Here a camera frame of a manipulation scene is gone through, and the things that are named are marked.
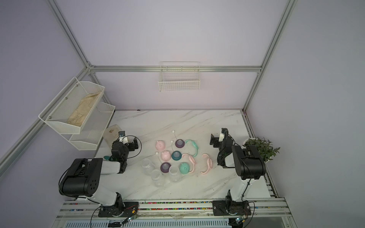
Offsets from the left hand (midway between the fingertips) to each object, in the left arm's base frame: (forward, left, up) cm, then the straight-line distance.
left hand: (128, 139), depth 94 cm
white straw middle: (+3, -28, -6) cm, 29 cm away
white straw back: (+12, -29, -7) cm, 32 cm away
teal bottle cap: (-19, -38, -2) cm, 42 cm away
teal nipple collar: (-9, -32, -5) cm, 34 cm away
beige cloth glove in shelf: (+2, +20, +23) cm, 31 cm away
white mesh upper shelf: (+2, +26, +25) cm, 36 cm away
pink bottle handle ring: (-15, -54, -3) cm, 56 cm away
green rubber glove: (-8, +16, -10) cm, 20 cm away
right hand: (+4, -62, -2) cm, 62 cm away
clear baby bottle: (-21, -18, +5) cm, 28 cm away
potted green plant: (-13, -82, +13) cm, 84 cm away
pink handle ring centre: (-13, -43, -3) cm, 45 cm away
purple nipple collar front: (-18, -26, -4) cm, 32 cm away
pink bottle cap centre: (-10, -26, -4) cm, 28 cm away
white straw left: (-8, -19, -6) cm, 22 cm away
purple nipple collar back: (0, -34, -5) cm, 35 cm away
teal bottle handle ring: (-4, -46, -4) cm, 47 cm away
